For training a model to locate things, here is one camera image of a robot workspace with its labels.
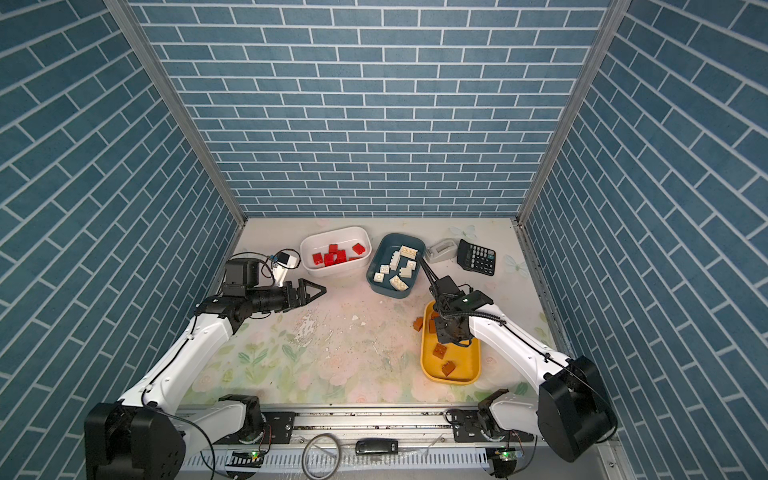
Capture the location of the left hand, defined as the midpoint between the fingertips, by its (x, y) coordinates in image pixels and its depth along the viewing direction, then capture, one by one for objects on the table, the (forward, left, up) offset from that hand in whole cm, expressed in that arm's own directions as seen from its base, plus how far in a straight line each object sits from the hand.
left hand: (317, 293), depth 78 cm
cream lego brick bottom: (+14, -22, -16) cm, 31 cm away
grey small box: (+26, -38, -15) cm, 48 cm away
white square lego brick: (+19, -25, -18) cm, 36 cm away
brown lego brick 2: (-2, -32, -16) cm, 36 cm away
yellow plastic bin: (-13, -35, -17) cm, 41 cm away
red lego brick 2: (+24, +2, -16) cm, 29 cm away
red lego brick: (+25, +7, -17) cm, 31 cm away
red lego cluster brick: (+30, -7, -18) cm, 36 cm away
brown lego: (-10, -33, -16) cm, 38 cm away
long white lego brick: (+22, -21, -16) cm, 34 cm away
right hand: (-6, -35, -11) cm, 37 cm away
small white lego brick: (+17, -15, -17) cm, 28 cm away
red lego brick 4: (+24, -2, -15) cm, 28 cm away
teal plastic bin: (+26, -17, -16) cm, 35 cm away
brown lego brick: (-1, -28, -17) cm, 32 cm away
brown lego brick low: (-14, -35, -17) cm, 42 cm away
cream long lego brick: (+27, -26, -16) cm, 41 cm away
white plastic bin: (+34, -3, -15) cm, 37 cm away
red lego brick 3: (+30, +2, -18) cm, 36 cm away
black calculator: (+23, -50, -15) cm, 58 cm away
